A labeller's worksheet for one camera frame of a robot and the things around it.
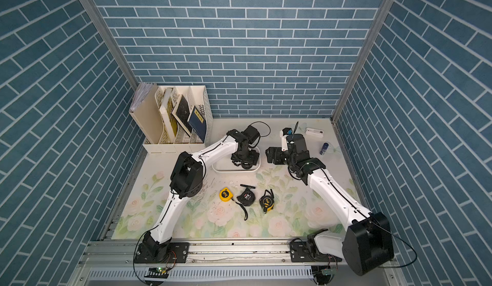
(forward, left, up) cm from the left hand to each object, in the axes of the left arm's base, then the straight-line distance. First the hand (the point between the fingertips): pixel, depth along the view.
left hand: (253, 162), depth 97 cm
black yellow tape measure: (-21, -6, 0) cm, 21 cm away
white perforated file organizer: (+32, +32, +17) cm, 49 cm away
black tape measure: (-19, +3, 0) cm, 20 cm away
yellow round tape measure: (-17, +13, -1) cm, 21 cm away
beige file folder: (+14, +51, +22) cm, 57 cm away
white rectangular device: (+21, -36, +1) cm, 42 cm away
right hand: (-4, -10, +15) cm, 19 cm away
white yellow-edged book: (+13, +42, +17) cm, 47 cm away
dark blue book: (+21, +31, +7) cm, 38 cm away
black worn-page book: (+22, +38, +13) cm, 46 cm away
